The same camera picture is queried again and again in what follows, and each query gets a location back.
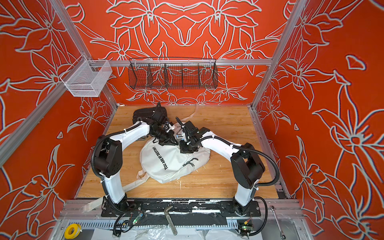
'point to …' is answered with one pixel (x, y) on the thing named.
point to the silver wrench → (283, 236)
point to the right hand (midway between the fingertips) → (181, 148)
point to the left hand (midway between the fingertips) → (178, 142)
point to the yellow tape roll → (67, 233)
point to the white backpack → (160, 163)
